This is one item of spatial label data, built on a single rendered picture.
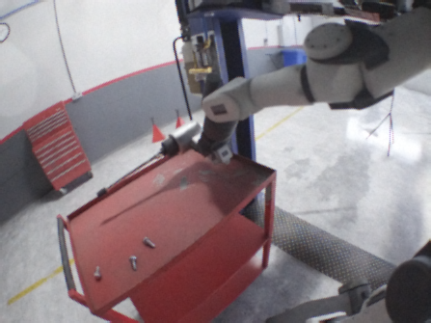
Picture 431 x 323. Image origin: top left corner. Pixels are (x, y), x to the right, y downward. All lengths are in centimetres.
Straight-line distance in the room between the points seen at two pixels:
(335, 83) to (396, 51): 10
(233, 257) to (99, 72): 316
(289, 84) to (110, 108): 325
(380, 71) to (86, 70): 334
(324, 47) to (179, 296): 89
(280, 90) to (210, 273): 75
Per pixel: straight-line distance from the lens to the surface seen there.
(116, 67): 345
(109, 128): 346
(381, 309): 73
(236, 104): 36
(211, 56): 107
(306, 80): 30
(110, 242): 65
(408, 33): 31
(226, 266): 87
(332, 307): 121
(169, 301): 87
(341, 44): 27
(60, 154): 292
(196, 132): 69
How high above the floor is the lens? 128
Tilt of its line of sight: 33 degrees down
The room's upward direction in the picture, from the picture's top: 11 degrees counter-clockwise
